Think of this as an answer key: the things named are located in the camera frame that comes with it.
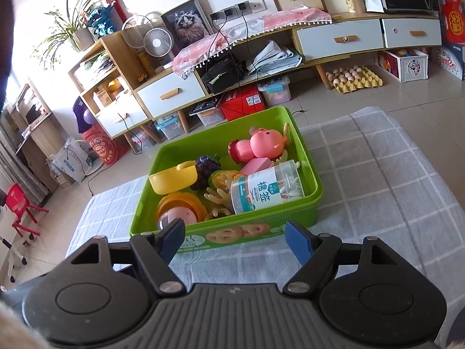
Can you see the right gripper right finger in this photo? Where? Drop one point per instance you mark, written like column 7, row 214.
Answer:
column 316, row 254

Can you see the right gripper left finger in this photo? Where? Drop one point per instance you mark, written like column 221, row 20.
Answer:
column 153, row 254

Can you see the pink clear capsule ball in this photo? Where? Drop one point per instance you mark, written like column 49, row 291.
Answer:
column 179, row 212

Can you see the yellow toy pot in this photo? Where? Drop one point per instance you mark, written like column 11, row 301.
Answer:
column 174, row 179

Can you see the cotton swab jar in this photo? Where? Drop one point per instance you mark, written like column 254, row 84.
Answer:
column 267, row 188

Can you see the brown hand shaped toy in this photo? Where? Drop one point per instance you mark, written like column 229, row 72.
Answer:
column 223, row 201

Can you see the toy corn cob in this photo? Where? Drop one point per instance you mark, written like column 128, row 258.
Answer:
column 219, row 178

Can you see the purple toy grapes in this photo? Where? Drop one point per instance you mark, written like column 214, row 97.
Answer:
column 205, row 166

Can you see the pink pig toy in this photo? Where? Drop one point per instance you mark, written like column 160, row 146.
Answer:
column 263, row 143

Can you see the beige starfish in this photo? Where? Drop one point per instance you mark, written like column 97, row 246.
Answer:
column 285, row 154

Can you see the green plastic cookie box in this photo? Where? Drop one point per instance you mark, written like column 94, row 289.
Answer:
column 243, row 227

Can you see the red round bucket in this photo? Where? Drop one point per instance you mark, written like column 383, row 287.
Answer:
column 109, row 150

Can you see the white shopping bag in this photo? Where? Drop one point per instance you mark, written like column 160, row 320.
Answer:
column 73, row 160

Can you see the blue lid storage bin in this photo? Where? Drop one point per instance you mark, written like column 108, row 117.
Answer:
column 170, row 126

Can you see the red plastic chair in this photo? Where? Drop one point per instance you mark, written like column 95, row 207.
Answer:
column 19, row 204

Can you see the wooden tv cabinet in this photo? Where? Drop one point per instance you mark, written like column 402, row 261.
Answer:
column 125, row 96

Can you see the clear bin blue lid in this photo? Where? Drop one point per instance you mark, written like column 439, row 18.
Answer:
column 276, row 91

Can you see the red cardboard box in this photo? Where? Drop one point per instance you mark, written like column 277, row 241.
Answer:
column 241, row 102

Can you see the yellow egg tray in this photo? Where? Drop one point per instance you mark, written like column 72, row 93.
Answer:
column 347, row 80

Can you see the black bag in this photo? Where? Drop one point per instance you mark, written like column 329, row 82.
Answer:
column 222, row 73

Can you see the pink checked cloth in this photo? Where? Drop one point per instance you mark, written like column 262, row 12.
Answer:
column 200, row 52

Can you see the white toy crate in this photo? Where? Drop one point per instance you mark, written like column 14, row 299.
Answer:
column 405, row 65

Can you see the white desk fan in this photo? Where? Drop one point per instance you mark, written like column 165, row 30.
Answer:
column 149, row 33

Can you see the framed cat picture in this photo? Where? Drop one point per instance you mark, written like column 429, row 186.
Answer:
column 187, row 23

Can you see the potted green plant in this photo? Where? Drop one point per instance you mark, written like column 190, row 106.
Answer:
column 65, row 25

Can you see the red gift bag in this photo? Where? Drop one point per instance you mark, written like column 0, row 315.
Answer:
column 452, row 14

